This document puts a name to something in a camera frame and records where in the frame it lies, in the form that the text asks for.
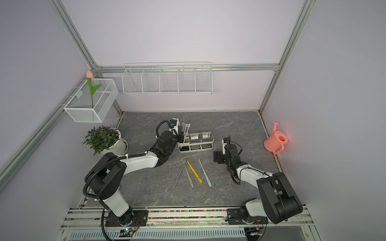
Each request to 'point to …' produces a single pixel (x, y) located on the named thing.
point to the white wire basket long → (192, 78)
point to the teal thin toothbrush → (205, 174)
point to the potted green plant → (104, 139)
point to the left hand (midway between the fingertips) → (181, 126)
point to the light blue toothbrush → (186, 131)
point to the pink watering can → (276, 142)
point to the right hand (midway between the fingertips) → (220, 150)
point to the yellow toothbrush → (194, 172)
